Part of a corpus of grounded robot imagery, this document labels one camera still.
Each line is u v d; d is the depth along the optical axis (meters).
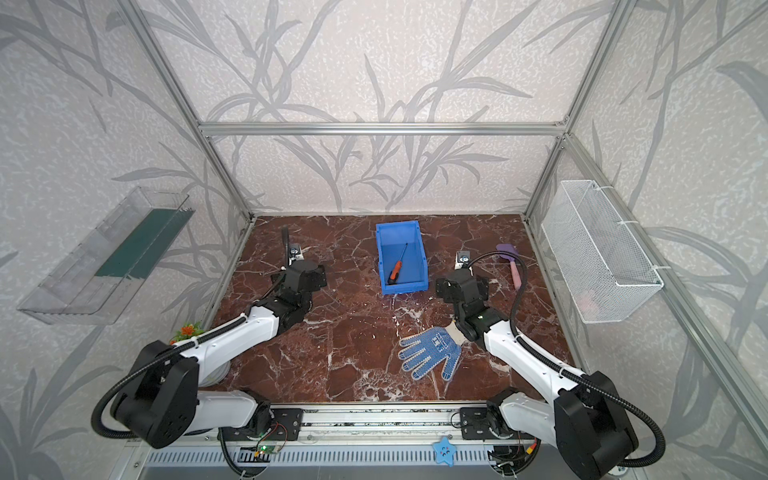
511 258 1.05
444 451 0.69
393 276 0.99
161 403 0.41
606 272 0.61
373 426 0.75
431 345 0.87
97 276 0.64
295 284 0.66
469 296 0.63
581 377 0.43
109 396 0.39
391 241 1.12
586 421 0.40
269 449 0.71
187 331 0.71
